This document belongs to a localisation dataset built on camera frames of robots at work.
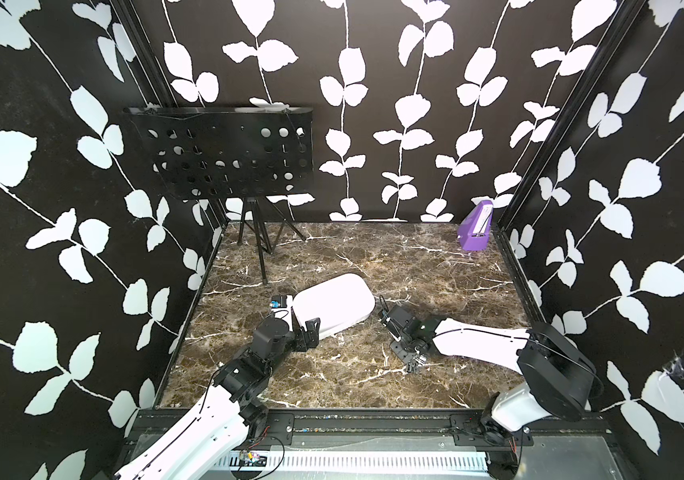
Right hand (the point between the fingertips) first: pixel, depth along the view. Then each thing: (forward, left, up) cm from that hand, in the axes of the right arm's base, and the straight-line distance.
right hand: (399, 338), depth 88 cm
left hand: (+1, +26, +13) cm, 29 cm away
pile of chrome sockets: (-7, -4, -2) cm, 8 cm away
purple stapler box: (+39, -30, +8) cm, 50 cm away
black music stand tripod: (+50, +50, -1) cm, 71 cm away
